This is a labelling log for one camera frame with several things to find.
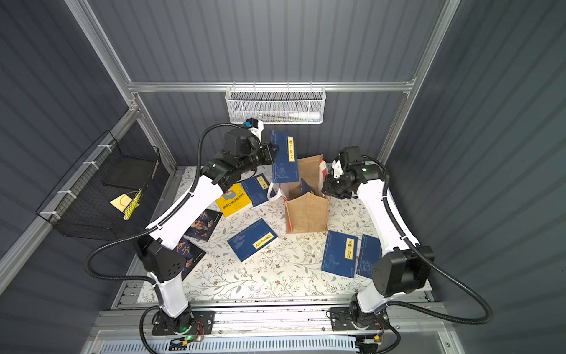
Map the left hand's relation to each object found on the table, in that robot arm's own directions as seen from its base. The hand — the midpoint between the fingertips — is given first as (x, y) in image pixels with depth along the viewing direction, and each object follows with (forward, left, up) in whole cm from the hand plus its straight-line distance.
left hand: (284, 148), depth 72 cm
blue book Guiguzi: (-19, -35, -39) cm, 56 cm away
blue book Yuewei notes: (-14, +14, -38) cm, 43 cm away
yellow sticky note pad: (-12, +55, -13) cm, 58 cm away
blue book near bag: (+16, +15, -39) cm, 45 cm away
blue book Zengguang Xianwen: (-1, 0, -8) cm, 8 cm away
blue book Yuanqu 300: (-20, -23, -39) cm, 49 cm away
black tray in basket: (+1, +58, -12) cm, 59 cm away
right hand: (-5, -16, -15) cm, 23 cm away
